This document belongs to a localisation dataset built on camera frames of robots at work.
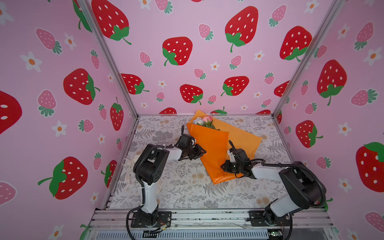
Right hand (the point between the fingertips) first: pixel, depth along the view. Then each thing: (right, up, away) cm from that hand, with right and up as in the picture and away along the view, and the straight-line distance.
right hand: (220, 166), depth 91 cm
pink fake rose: (-7, +31, +19) cm, 37 cm away
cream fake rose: (-6, +27, +19) cm, 34 cm away
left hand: (-9, +8, +4) cm, 12 cm away
